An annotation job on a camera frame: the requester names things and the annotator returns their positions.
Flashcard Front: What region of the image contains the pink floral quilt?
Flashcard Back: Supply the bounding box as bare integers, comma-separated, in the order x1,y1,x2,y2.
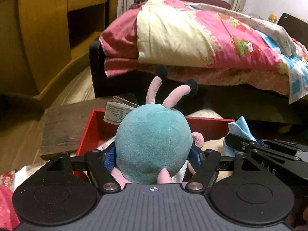
99,0,308,97

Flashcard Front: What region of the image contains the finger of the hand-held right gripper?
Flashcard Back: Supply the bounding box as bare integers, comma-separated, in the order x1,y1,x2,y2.
226,133,308,153

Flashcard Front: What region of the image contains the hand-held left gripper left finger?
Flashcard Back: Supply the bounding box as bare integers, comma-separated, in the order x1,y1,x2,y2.
44,146,121,193

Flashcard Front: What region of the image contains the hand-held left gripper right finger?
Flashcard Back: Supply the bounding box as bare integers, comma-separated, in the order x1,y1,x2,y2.
185,146,260,193

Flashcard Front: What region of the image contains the red cardboard box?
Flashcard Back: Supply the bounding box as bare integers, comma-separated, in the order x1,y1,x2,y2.
72,109,235,183

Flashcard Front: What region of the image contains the blue checked white blanket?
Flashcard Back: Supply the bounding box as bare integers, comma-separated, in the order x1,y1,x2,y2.
248,17,308,105

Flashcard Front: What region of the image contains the wooden cabinet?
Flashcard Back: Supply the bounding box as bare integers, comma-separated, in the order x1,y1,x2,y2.
0,0,121,104

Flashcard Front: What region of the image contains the red lidded tumbler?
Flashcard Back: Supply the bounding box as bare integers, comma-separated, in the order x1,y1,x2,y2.
0,171,21,231

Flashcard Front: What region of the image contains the dark wooden board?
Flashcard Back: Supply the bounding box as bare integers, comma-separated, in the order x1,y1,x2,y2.
39,93,137,160

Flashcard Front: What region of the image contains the pink and teal pig plush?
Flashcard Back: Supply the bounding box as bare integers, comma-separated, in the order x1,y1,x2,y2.
102,65,205,190

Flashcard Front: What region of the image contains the bed with colourful quilt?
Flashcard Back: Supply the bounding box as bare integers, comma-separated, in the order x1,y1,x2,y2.
89,0,308,126

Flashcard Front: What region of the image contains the blue face mask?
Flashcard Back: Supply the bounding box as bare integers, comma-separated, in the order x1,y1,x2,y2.
223,116,257,157

